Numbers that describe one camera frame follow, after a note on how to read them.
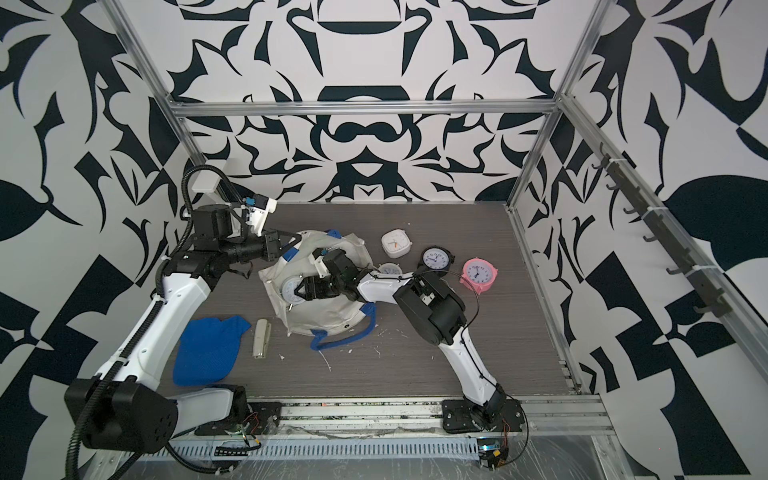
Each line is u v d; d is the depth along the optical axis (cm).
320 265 87
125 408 40
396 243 105
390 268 99
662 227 55
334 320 81
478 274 99
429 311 55
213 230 57
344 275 78
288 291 89
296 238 73
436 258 102
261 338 83
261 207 66
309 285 83
